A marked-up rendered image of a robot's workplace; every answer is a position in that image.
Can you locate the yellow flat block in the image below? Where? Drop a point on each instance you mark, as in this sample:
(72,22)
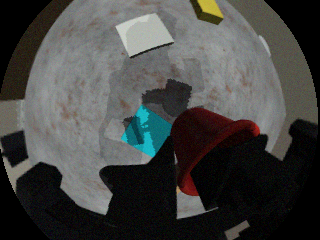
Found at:
(207,10)

